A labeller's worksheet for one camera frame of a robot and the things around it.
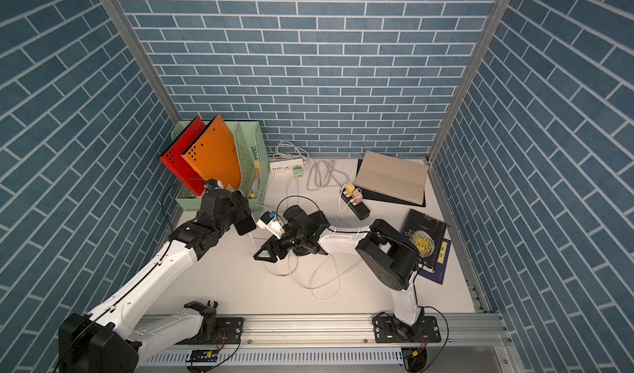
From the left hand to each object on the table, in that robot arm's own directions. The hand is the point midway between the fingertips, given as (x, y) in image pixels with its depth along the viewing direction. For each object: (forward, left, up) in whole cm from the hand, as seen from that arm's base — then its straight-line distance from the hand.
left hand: (246, 202), depth 81 cm
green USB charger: (+29, -13, -17) cm, 36 cm away
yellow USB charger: (+15, -37, -12) cm, 41 cm away
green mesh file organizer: (+31, +7, -18) cm, 37 cm away
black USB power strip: (+8, -41, -16) cm, 44 cm away
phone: (-6, 0, -5) cm, 8 cm away
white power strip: (+32, -8, -16) cm, 36 cm away
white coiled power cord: (+31, -24, -18) cm, 43 cm away
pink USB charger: (+12, -38, -12) cm, 42 cm away
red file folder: (+12, +25, +8) cm, 29 cm away
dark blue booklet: (-18, -66, -17) cm, 70 cm away
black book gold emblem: (-4, -64, -14) cm, 66 cm away
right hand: (-14, -6, -9) cm, 18 cm away
